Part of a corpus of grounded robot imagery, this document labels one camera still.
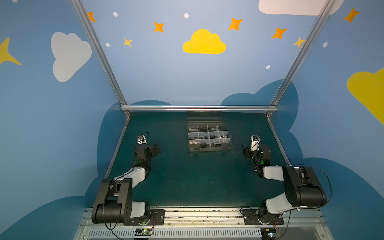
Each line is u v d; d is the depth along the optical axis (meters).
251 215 0.75
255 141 0.83
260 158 0.73
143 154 0.69
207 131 1.05
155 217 0.74
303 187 0.46
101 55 0.86
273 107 1.18
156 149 0.86
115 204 0.42
